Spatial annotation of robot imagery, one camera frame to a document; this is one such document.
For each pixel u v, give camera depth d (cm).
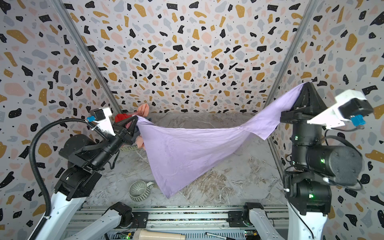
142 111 107
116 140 48
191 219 76
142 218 74
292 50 86
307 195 31
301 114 32
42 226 37
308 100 33
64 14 71
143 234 67
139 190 83
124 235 70
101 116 44
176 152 71
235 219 74
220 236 70
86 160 40
